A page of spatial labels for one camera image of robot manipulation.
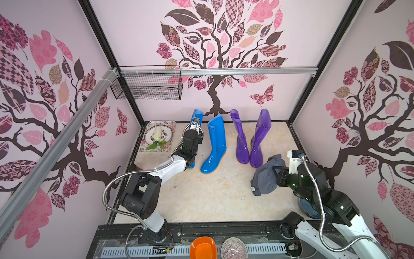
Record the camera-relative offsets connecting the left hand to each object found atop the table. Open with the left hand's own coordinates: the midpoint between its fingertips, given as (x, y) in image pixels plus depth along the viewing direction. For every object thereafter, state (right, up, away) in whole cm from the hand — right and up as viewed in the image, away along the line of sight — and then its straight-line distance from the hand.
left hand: (194, 128), depth 88 cm
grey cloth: (+32, -23, -21) cm, 45 cm away
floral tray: (-20, -12, +17) cm, 29 cm away
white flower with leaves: (-27, -3, +19) cm, 34 cm away
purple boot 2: (+37, +1, -6) cm, 37 cm away
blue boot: (+13, -9, +3) cm, 16 cm away
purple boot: (+29, -15, +10) cm, 34 cm away
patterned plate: (-23, -3, +25) cm, 34 cm away
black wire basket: (-29, +28, +7) cm, 41 cm away
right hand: (+36, -17, -21) cm, 45 cm away
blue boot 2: (+1, +10, +9) cm, 13 cm away
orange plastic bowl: (+6, -54, -18) cm, 57 cm away
